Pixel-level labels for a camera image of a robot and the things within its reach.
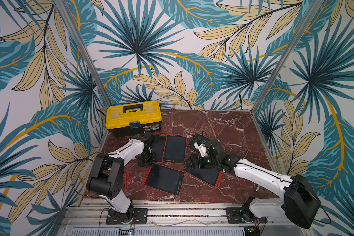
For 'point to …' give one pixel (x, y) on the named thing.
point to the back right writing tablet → (200, 139)
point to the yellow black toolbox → (133, 118)
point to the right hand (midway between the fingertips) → (189, 163)
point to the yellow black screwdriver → (246, 153)
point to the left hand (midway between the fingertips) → (151, 167)
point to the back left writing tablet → (174, 148)
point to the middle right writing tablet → (211, 177)
